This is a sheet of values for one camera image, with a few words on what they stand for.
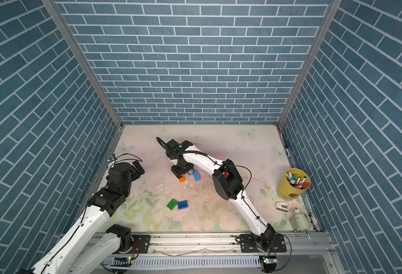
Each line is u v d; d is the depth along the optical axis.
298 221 0.74
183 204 0.85
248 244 0.73
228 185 0.59
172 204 0.84
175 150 0.71
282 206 0.84
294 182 0.83
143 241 0.74
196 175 0.96
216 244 0.75
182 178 0.93
